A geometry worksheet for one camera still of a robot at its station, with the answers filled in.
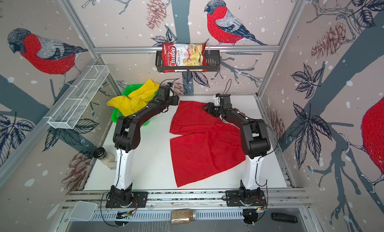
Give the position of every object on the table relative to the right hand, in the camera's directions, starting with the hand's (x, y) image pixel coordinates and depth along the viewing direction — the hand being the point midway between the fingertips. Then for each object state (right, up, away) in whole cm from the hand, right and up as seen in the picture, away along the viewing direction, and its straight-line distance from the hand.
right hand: (202, 110), depth 98 cm
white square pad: (-58, -48, -28) cm, 80 cm away
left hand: (-18, +10, +4) cm, 21 cm away
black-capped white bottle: (-54, -27, -16) cm, 63 cm away
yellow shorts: (-53, +4, +7) cm, 53 cm away
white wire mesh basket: (-67, +7, -20) cm, 71 cm away
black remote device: (+36, -48, -32) cm, 68 cm away
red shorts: (+6, -21, -5) cm, 23 cm away
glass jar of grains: (-10, -47, -32) cm, 58 cm away
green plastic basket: (-61, -2, +7) cm, 62 cm away
